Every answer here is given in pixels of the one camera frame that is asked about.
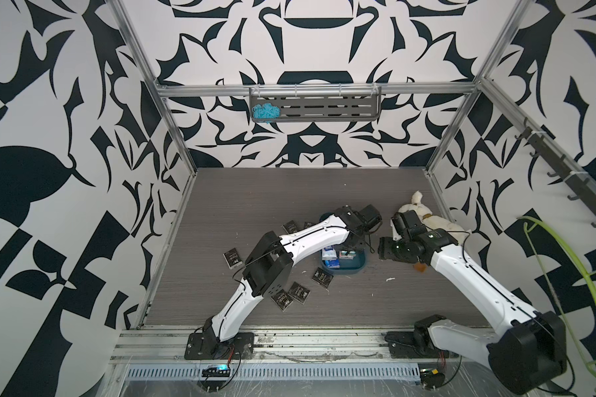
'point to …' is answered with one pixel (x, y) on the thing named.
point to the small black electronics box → (217, 370)
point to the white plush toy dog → (433, 222)
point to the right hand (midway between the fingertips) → (383, 246)
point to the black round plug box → (431, 379)
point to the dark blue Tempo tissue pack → (334, 263)
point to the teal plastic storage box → (347, 266)
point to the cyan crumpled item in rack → (265, 112)
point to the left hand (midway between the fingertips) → (351, 240)
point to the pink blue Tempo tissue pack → (329, 253)
